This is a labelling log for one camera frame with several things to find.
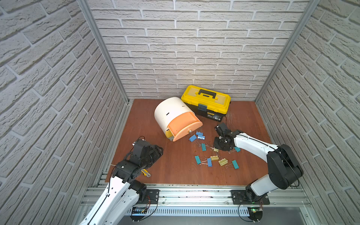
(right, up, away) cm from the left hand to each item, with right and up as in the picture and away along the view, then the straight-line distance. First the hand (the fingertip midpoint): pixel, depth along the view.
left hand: (163, 149), depth 75 cm
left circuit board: (-12, -32, -4) cm, 35 cm away
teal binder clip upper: (+25, -2, +17) cm, 30 cm away
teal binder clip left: (+20, -9, +10) cm, 25 cm away
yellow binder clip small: (+31, -9, +13) cm, 35 cm away
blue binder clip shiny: (+24, +3, +22) cm, 33 cm away
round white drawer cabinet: (+2, +23, +12) cm, 26 cm away
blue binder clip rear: (+23, +5, +24) cm, 34 cm away
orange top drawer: (+11, +13, +8) cm, 19 cm away
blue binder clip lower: (+27, -10, +10) cm, 31 cm away
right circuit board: (+49, -32, -5) cm, 58 cm away
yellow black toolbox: (+28, +28, +22) cm, 46 cm away
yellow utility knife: (-11, -15, +6) cm, 20 cm away
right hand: (+34, -1, +15) cm, 37 cm away
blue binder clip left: (+18, +2, +20) cm, 27 cm away
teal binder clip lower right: (+43, -12, +10) cm, 46 cm away
